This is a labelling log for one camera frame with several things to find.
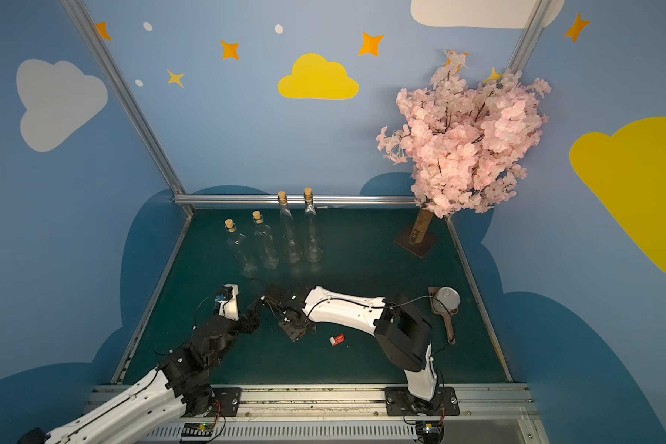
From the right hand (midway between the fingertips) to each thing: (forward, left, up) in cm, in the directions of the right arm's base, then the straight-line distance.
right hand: (301, 321), depth 84 cm
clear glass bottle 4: (+18, +21, +13) cm, 31 cm away
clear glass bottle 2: (+27, +7, +19) cm, 33 cm away
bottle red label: (-3, -12, -6) cm, 13 cm away
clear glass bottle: (+31, +1, -6) cm, 31 cm away
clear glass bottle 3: (+23, +14, +13) cm, 30 cm away
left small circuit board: (-29, +25, -8) cm, 39 cm away
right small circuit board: (-24, -38, -8) cm, 46 cm away
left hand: (+3, +14, +9) cm, 17 cm away
